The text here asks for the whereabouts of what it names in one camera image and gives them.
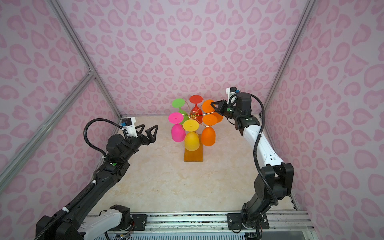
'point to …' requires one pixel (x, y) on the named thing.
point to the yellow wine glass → (191, 139)
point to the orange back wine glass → (207, 108)
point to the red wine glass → (196, 112)
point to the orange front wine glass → (208, 136)
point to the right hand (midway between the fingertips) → (212, 102)
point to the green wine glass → (179, 103)
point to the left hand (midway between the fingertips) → (151, 123)
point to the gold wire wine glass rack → (196, 156)
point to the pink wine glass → (178, 132)
